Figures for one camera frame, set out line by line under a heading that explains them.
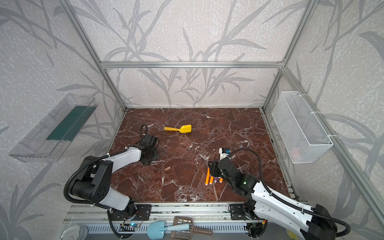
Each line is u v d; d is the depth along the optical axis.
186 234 0.68
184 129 1.07
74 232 0.64
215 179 0.84
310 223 0.41
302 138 0.61
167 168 0.89
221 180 0.84
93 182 0.44
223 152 0.71
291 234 0.66
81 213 0.75
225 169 0.57
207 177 0.85
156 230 0.68
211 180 0.84
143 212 0.73
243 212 0.74
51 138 0.64
